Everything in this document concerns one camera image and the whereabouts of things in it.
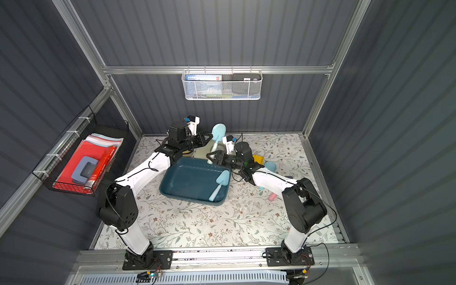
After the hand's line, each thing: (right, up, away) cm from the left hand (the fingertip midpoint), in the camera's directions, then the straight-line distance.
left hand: (214, 135), depth 82 cm
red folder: (-53, -5, -5) cm, 54 cm away
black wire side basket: (-55, +6, -2) cm, 56 cm away
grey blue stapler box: (-48, -14, -15) cm, 53 cm away
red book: (-43, -13, -13) cm, 47 cm away
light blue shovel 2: (+3, -24, +17) cm, 29 cm away
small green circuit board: (-27, -59, -10) cm, 65 cm away
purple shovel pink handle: (+30, -31, +9) cm, 44 cm away
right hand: (-3, -11, -3) cm, 12 cm away
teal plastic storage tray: (-13, -23, +17) cm, 32 cm away
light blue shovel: (+2, +1, +2) cm, 3 cm away
